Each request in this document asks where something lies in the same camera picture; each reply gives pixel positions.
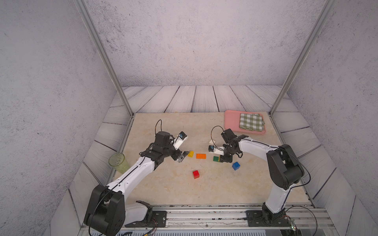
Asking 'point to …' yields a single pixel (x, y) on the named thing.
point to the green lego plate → (216, 159)
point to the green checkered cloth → (251, 121)
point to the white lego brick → (212, 141)
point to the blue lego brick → (236, 165)
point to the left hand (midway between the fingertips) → (184, 146)
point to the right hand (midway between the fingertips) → (222, 155)
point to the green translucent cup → (117, 160)
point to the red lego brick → (196, 174)
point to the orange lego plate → (201, 156)
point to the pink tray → (232, 121)
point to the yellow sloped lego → (191, 154)
